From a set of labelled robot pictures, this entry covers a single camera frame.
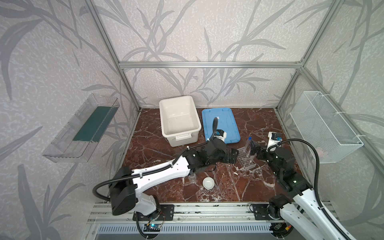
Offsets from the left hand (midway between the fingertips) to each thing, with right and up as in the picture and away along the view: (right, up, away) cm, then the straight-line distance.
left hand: (234, 148), depth 72 cm
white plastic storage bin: (-32, +12, +36) cm, 50 cm away
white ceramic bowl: (-12, -21, +10) cm, 27 cm away
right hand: (+14, +5, +4) cm, 16 cm away
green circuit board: (-40, -38, -1) cm, 55 cm away
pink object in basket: (+41, -1, -1) cm, 41 cm away
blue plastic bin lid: (+3, +12, +39) cm, 41 cm away
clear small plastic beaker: (-21, -17, +6) cm, 28 cm away
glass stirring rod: (-6, -19, +14) cm, 24 cm away
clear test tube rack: (+11, -11, +19) cm, 24 cm away
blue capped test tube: (+18, 0, +32) cm, 37 cm away
